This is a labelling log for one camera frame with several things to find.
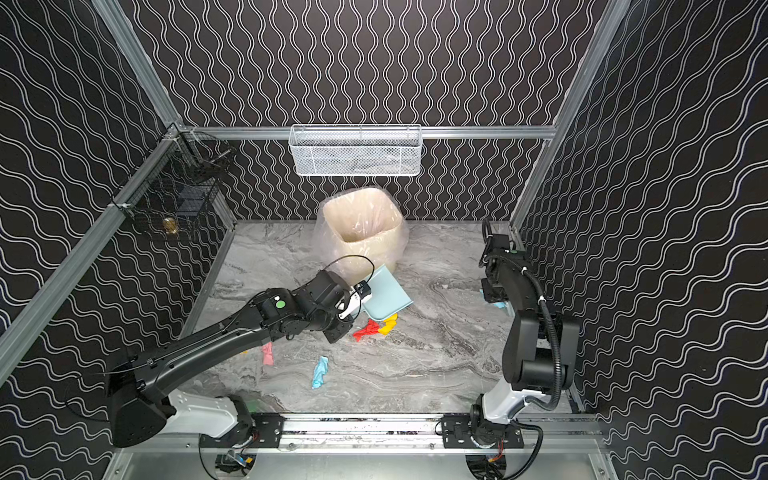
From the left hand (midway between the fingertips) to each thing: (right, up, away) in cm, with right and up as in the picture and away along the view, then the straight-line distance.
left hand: (356, 319), depth 73 cm
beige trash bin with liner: (-2, +24, +25) cm, 35 cm away
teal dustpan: (+8, +5, +5) cm, 11 cm away
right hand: (+44, +4, +14) cm, 46 cm away
